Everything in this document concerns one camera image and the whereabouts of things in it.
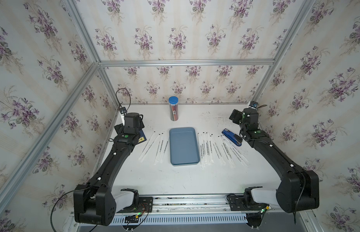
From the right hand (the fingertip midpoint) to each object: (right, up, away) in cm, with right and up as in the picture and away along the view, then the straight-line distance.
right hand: (242, 112), depth 84 cm
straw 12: (0, -27, +9) cm, 28 cm away
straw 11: (-5, -25, +9) cm, 27 cm away
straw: (-59, -22, +12) cm, 64 cm away
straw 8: (-16, -24, +10) cm, 31 cm away
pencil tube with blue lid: (-41, +8, +11) cm, 44 cm away
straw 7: (-19, -23, +10) cm, 32 cm away
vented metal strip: (-23, -53, -13) cm, 59 cm away
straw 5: (-23, -31, +4) cm, 39 cm away
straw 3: (-50, -24, +10) cm, 56 cm away
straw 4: (-47, -23, +10) cm, 53 cm away
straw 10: (-6, -25, +9) cm, 28 cm away
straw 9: (-11, -25, +9) cm, 29 cm away
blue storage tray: (-34, -23, +10) cm, 42 cm away
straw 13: (+2, -27, +7) cm, 28 cm away
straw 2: (-59, -27, +8) cm, 65 cm away
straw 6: (-21, -24, +9) cm, 34 cm away
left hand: (-65, -6, -2) cm, 65 cm away
